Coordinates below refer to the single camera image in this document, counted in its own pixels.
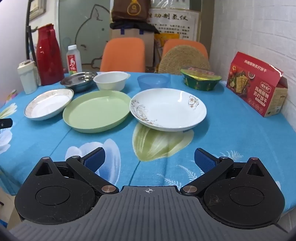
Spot blue floral tablecloth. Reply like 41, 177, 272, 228
0, 72, 296, 216

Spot round woven straw mat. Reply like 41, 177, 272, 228
158, 46, 211, 75

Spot cardboard box blue handles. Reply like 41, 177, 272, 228
109, 28, 155, 67

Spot wall air conditioner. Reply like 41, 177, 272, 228
29, 0, 46, 14

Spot white bowl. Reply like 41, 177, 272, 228
93, 71, 131, 91

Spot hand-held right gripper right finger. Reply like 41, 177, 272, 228
180, 148, 264, 196

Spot white tumbler with lid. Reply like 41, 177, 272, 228
17, 60, 38, 95

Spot wall poster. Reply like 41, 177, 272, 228
148, 8, 200, 43

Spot green instant noodle bowl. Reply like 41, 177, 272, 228
180, 67, 222, 91

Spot red thermos jug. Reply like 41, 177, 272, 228
36, 25, 65, 86

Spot blue translucent bowl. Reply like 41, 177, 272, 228
137, 74, 171, 90

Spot black framed white board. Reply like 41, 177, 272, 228
5, 0, 38, 64

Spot light green plate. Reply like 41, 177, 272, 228
62, 90, 132, 133

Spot orange chair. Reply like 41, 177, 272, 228
161, 39, 209, 75
99, 38, 146, 73

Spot white gold-rimmed plate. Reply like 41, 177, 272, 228
24, 88, 74, 121

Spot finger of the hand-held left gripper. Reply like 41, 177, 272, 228
0, 118, 13, 129

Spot yellow snack bag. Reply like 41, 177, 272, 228
154, 32, 181, 67

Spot white floral plate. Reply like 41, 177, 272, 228
129, 88, 207, 132

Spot black cloth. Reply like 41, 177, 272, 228
109, 21, 158, 33

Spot white bottle red label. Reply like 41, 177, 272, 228
67, 45, 82, 75

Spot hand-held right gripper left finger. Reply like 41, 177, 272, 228
35, 147, 119, 194

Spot brown bag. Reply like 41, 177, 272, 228
111, 0, 151, 22

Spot stainless steel bowl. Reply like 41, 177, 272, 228
60, 72, 98, 93

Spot red cracker box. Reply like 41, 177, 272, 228
226, 51, 288, 118

